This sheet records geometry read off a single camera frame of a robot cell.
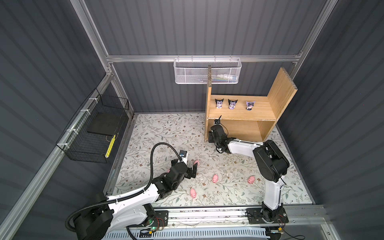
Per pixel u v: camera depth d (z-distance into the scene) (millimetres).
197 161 931
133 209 487
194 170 737
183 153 707
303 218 739
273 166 525
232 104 806
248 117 808
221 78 920
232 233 706
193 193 804
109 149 676
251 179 846
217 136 771
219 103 824
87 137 721
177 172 598
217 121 856
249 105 805
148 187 549
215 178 851
